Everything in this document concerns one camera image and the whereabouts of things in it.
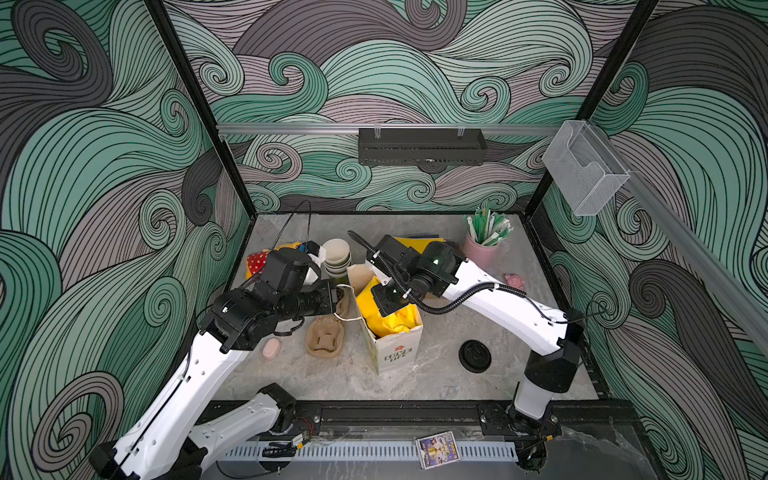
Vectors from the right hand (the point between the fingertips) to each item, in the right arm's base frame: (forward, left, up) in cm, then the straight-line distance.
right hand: (379, 305), depth 69 cm
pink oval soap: (-4, +31, -20) cm, 37 cm away
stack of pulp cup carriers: (+1, +16, -20) cm, 26 cm away
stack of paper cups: (+18, +12, -5) cm, 22 cm away
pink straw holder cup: (+26, -34, -15) cm, 45 cm away
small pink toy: (+19, -44, -20) cm, 52 cm away
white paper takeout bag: (-8, -3, -9) cm, 13 cm away
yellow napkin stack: (+41, -15, -28) cm, 52 cm away
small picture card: (-26, -14, -21) cm, 36 cm away
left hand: (0, +7, +7) cm, 10 cm away
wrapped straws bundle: (+31, -34, -7) cm, 47 cm away
